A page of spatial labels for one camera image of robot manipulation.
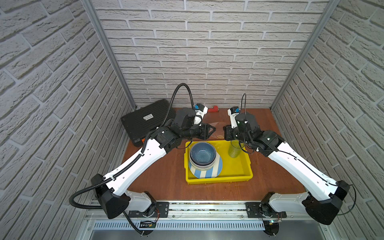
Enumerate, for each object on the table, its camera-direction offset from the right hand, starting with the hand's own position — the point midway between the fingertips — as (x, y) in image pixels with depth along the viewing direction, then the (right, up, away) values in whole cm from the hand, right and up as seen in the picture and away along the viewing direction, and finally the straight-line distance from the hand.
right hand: (225, 126), depth 71 cm
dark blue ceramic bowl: (-11, -16, +12) cm, 23 cm away
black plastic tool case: (-54, +1, +27) cm, 61 cm away
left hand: (-6, 0, -6) cm, 8 cm away
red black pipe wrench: (+1, +13, +50) cm, 52 cm away
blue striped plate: (-7, -26, +10) cm, 29 cm away
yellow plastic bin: (+9, -27, +17) cm, 33 cm away
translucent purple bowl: (-11, -22, +6) cm, 26 cm away
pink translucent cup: (-4, -3, -4) cm, 6 cm away
